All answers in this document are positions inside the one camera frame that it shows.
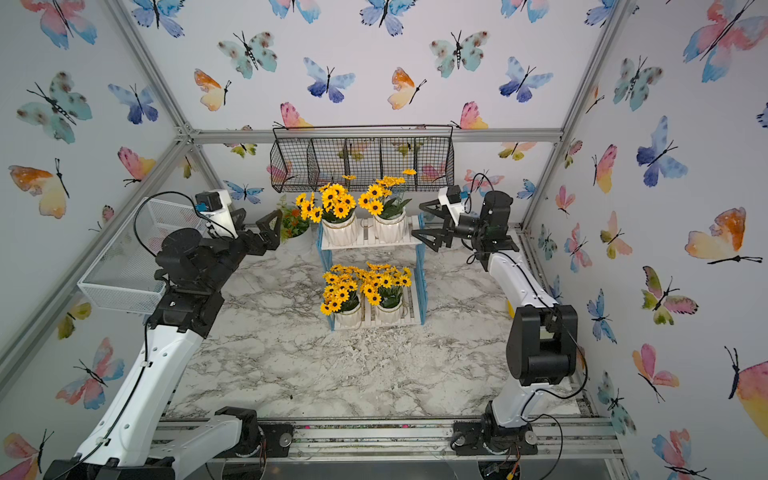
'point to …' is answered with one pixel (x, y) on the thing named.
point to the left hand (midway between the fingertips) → (262, 209)
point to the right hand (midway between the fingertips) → (421, 217)
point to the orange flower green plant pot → (297, 233)
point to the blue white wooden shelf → (410, 309)
